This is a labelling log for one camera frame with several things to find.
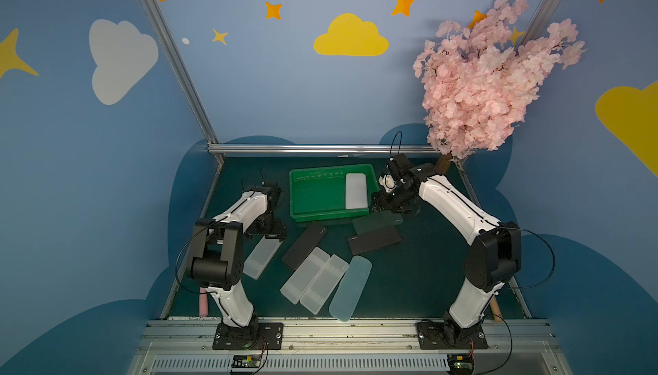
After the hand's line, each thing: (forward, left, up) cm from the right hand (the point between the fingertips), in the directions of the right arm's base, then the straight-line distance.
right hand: (383, 207), depth 87 cm
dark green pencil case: (+2, +1, -13) cm, 13 cm away
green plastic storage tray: (+15, +24, -13) cm, 31 cm away
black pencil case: (-9, +27, -14) cm, 32 cm away
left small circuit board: (-45, +40, -15) cm, 62 cm away
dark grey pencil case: (-6, +6, -15) cm, 17 cm away
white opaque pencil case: (+17, +9, -14) cm, 23 cm away
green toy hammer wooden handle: (-27, -35, -13) cm, 46 cm away
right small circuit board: (-42, -22, -18) cm, 50 cm away
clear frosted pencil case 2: (-15, +42, -13) cm, 46 cm away
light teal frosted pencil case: (-24, +11, -13) cm, 29 cm away
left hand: (-9, +41, -9) cm, 43 cm away
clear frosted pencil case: (-23, +19, -15) cm, 33 cm away
